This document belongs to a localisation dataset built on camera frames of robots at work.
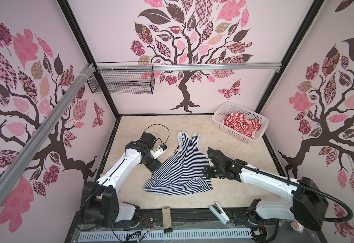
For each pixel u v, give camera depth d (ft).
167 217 2.38
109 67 2.98
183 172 2.89
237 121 3.51
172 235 2.29
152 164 2.43
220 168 2.04
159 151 2.49
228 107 3.84
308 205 1.31
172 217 2.45
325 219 1.39
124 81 4.00
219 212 2.42
